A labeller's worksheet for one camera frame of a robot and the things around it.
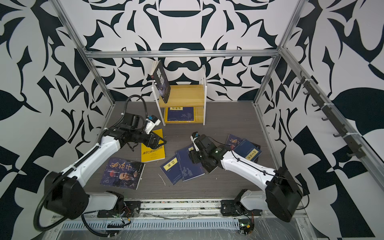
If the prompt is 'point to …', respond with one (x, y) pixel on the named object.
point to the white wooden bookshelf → (186, 103)
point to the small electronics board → (246, 225)
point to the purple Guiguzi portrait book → (122, 173)
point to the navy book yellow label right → (248, 150)
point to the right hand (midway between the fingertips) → (193, 152)
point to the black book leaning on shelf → (159, 77)
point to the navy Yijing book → (171, 169)
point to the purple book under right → (232, 141)
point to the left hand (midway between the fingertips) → (160, 135)
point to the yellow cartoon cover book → (148, 154)
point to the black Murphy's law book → (210, 165)
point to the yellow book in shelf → (166, 117)
